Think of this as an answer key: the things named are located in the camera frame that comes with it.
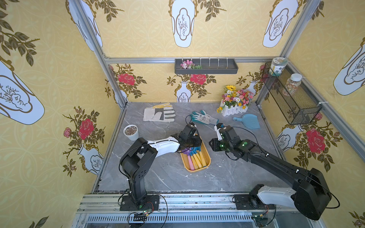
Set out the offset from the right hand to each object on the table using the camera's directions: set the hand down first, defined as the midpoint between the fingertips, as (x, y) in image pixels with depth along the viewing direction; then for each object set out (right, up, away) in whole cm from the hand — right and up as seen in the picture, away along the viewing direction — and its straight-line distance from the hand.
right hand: (213, 140), depth 84 cm
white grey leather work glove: (-34, +17, +29) cm, 48 cm away
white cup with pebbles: (-53, +4, +11) cm, 54 cm away
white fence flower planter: (+19, +25, +17) cm, 35 cm away
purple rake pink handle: (-15, -9, +5) cm, 18 cm away
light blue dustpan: (+34, +11, +25) cm, 43 cm away
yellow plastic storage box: (-4, -8, +5) cm, 10 cm away
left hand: (-9, -1, +9) cm, 13 cm away
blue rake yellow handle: (-10, -15, +1) cm, 18 cm away
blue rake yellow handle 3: (-7, -11, +2) cm, 13 cm away
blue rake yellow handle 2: (-8, -12, +3) cm, 15 cm away
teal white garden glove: (-4, +14, +26) cm, 29 cm away
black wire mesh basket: (+48, +25, 0) cm, 54 cm away
